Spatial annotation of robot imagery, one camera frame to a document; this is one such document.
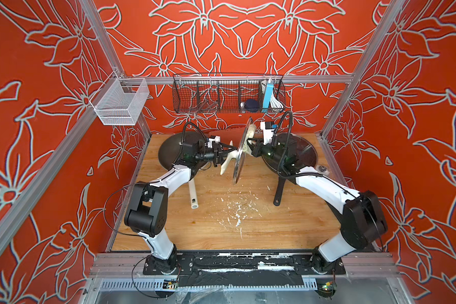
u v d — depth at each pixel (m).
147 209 0.47
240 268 0.73
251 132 0.75
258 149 0.70
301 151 1.19
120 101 0.93
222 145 0.76
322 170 0.97
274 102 0.92
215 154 0.73
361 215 0.43
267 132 0.70
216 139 0.82
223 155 0.75
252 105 0.97
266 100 0.89
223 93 1.01
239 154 0.66
